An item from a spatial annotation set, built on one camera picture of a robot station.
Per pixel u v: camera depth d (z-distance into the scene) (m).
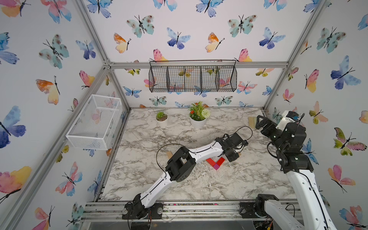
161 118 1.04
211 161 0.91
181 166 0.57
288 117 0.58
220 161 0.91
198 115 0.93
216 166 0.89
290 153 0.51
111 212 0.75
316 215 0.39
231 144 0.72
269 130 0.61
